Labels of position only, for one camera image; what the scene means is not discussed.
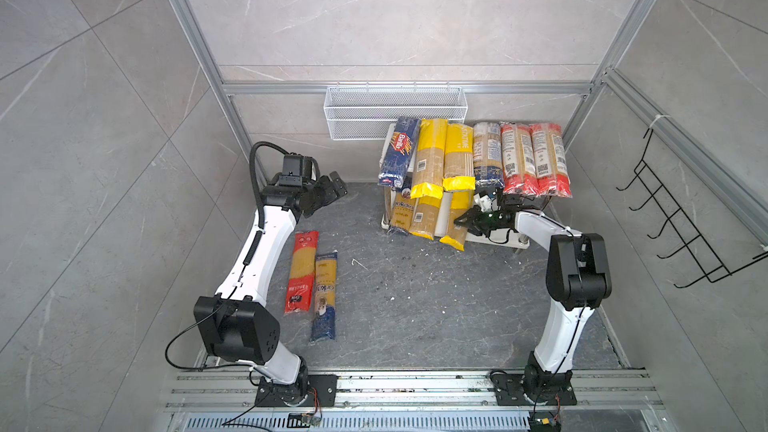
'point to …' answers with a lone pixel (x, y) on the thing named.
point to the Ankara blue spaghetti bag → (324, 318)
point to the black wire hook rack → (707, 259)
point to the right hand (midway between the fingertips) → (457, 219)
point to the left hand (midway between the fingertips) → (334, 184)
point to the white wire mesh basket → (364, 113)
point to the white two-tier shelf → (445, 199)
